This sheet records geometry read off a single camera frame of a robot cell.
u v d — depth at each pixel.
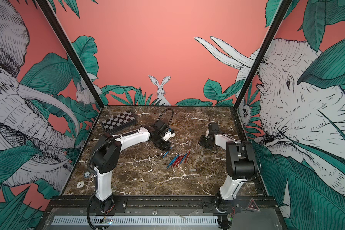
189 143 0.98
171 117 0.88
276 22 0.74
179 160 0.91
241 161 0.49
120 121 1.07
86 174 0.84
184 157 0.92
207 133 0.93
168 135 0.87
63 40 0.80
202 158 0.91
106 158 0.51
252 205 0.74
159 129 0.76
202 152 0.95
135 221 0.70
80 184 0.80
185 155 0.93
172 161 0.90
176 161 0.90
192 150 0.95
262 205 0.76
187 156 0.93
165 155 0.90
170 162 0.90
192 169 0.87
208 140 0.75
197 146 0.96
